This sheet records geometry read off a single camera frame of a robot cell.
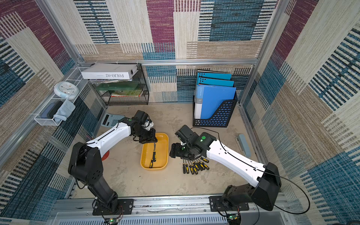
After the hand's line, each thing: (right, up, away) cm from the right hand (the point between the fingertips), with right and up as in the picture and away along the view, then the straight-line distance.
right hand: (173, 154), depth 73 cm
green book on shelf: (-38, +41, +24) cm, 61 cm away
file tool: (-11, -3, +6) cm, 13 cm away
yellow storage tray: (-9, -2, +21) cm, 23 cm away
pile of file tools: (+15, -9, +14) cm, 22 cm away
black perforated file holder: (+31, +19, +24) cm, 43 cm away
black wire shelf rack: (-28, +34, +50) cm, 67 cm away
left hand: (-11, +6, +14) cm, 19 cm away
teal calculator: (-50, +17, +35) cm, 63 cm away
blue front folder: (+22, +31, +18) cm, 42 cm away
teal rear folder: (+26, +48, +24) cm, 60 cm away
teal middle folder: (+26, +42, +20) cm, 53 cm away
